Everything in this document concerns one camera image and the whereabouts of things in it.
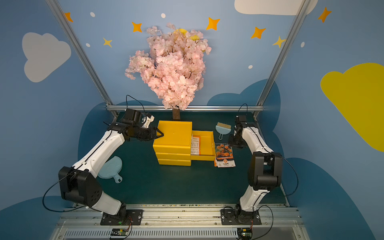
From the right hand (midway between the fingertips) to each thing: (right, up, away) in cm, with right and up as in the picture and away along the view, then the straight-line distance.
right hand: (235, 143), depth 92 cm
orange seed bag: (-12, -13, +1) cm, 18 cm away
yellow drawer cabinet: (-36, 0, -16) cm, 40 cm away
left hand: (-45, +7, -10) cm, 47 cm away
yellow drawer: (-17, -3, +1) cm, 18 cm away
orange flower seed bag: (-6, -8, +4) cm, 11 cm away
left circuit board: (-63, -41, -20) cm, 78 cm away
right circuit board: (-1, -42, -19) cm, 47 cm away
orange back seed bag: (-25, -1, +1) cm, 25 cm away
